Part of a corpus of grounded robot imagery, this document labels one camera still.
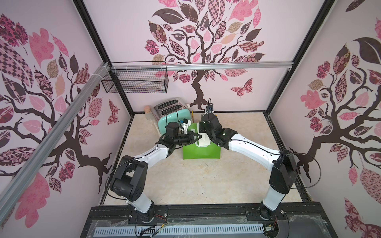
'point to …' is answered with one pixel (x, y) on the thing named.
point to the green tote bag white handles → (202, 148)
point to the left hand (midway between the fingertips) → (201, 138)
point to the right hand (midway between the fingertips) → (202, 119)
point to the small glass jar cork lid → (149, 114)
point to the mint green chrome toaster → (170, 110)
